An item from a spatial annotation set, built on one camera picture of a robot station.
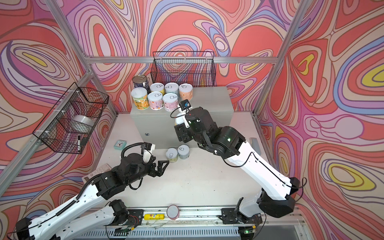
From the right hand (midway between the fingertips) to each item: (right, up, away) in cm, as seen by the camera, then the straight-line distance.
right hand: (185, 126), depth 62 cm
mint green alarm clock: (-46, -12, +37) cm, 60 cm away
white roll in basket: (-50, +2, +8) cm, 51 cm away
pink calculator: (-51, -25, +28) cm, 63 cm away
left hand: (-11, -16, +10) cm, 22 cm away
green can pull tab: (-10, -17, +29) cm, 35 cm away
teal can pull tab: (-3, -16, +30) cm, 34 cm away
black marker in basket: (-51, -11, +8) cm, 53 cm away
